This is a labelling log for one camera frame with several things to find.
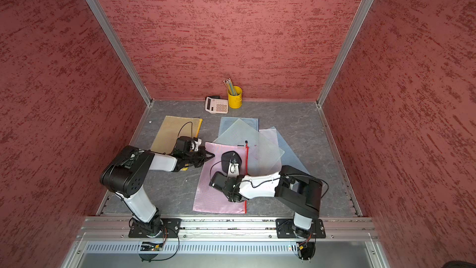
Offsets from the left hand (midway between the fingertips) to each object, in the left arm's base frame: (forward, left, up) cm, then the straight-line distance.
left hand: (214, 157), depth 94 cm
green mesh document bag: (+17, -12, -2) cm, 21 cm away
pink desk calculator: (+37, +3, +1) cm, 37 cm away
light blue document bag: (+25, -5, -1) cm, 25 cm away
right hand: (-12, -9, -3) cm, 16 cm away
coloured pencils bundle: (+41, -7, +11) cm, 43 cm away
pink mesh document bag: (-20, 0, -1) cm, 20 cm away
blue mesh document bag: (+2, -39, -3) cm, 39 cm away
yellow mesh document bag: (+20, +28, -2) cm, 34 cm away
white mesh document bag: (+2, -26, -1) cm, 26 cm away
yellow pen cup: (+37, -10, +4) cm, 39 cm away
